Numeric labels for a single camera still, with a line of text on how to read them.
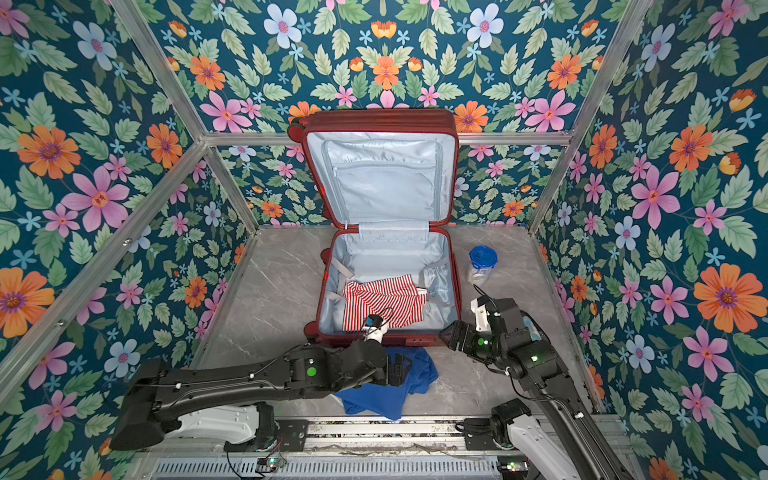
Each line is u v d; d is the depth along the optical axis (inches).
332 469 30.2
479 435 28.9
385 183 35.3
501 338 21.0
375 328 25.2
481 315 26.5
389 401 30.9
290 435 29.0
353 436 29.5
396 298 37.1
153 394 17.7
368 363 20.1
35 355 19.9
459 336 25.1
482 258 37.3
